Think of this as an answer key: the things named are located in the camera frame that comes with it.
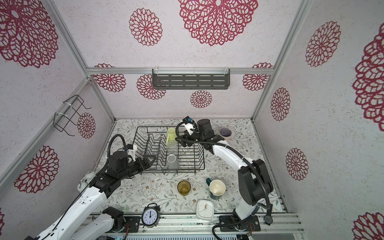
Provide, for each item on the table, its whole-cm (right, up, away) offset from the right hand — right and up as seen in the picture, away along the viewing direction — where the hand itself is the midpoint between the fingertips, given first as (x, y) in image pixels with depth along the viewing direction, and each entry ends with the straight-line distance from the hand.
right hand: (180, 133), depth 83 cm
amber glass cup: (+2, -31, +2) cm, 31 cm away
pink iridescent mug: (+29, +1, +15) cm, 33 cm away
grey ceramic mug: (-4, -17, 0) cm, 17 cm away
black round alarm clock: (-14, -41, -9) cm, 44 cm away
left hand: (-14, -14, -6) cm, 21 cm away
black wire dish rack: (-13, -6, +15) cm, 21 cm away
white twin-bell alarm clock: (-48, -25, -7) cm, 55 cm away
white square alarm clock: (+13, -39, -7) cm, 42 cm away
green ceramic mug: (-6, -1, +13) cm, 15 cm away
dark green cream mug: (+21, -31, 0) cm, 37 cm away
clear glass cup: (-6, -8, +15) cm, 18 cm away
